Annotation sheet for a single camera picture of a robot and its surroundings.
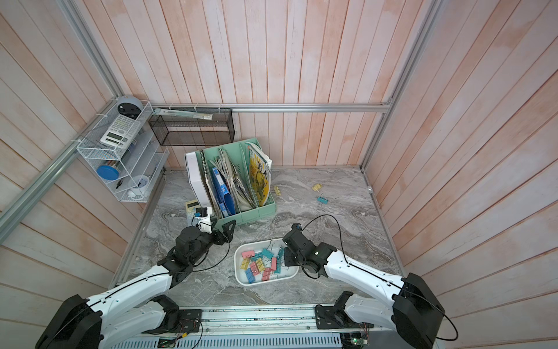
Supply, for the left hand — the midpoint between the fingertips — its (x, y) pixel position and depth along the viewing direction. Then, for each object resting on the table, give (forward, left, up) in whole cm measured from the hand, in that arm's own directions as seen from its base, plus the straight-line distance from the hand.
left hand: (227, 222), depth 83 cm
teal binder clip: (+21, -43, -13) cm, 49 cm away
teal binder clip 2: (-10, -21, -12) cm, 26 cm away
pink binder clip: (-16, -15, -12) cm, 25 cm away
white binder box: (+11, +12, +11) cm, 20 cm away
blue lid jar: (+11, +42, +17) cm, 46 cm away
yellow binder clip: (-12, -7, -12) cm, 18 cm away
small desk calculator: (+16, +22, -13) cm, 30 cm away
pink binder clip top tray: (-8, -8, -11) cm, 16 cm away
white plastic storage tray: (-11, -14, -11) cm, 21 cm away
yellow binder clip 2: (+27, -40, -10) cm, 49 cm away
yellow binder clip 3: (+24, -20, -11) cm, 33 cm away
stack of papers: (+13, -4, +2) cm, 14 cm away
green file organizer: (+32, -2, +7) cm, 33 cm away
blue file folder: (+7, +1, +5) cm, 9 cm away
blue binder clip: (-16, -9, -13) cm, 22 cm away
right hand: (-9, -24, -8) cm, 27 cm away
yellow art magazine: (+23, -12, +5) cm, 27 cm away
